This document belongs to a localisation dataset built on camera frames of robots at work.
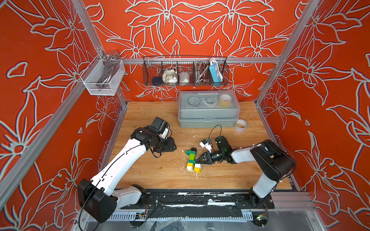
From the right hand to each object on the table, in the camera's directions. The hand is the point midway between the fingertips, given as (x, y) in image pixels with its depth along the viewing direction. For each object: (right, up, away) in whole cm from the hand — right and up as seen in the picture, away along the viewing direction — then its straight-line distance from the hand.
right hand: (196, 163), depth 82 cm
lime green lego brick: (-2, +3, +4) cm, 5 cm away
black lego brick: (-1, +6, +8) cm, 10 cm away
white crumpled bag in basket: (-17, +54, +11) cm, 57 cm away
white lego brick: (-4, -2, +1) cm, 4 cm away
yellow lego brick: (+1, -2, -2) cm, 3 cm away
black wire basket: (-13, +60, +18) cm, 64 cm away
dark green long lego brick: (-3, +1, +2) cm, 3 cm away
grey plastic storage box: (+9, +32, +9) cm, 35 cm away
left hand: (-13, +11, -7) cm, 18 cm away
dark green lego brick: (-4, +4, +8) cm, 10 cm away
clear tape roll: (+34, +20, +22) cm, 46 cm away
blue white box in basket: (+13, +53, +6) cm, 55 cm away
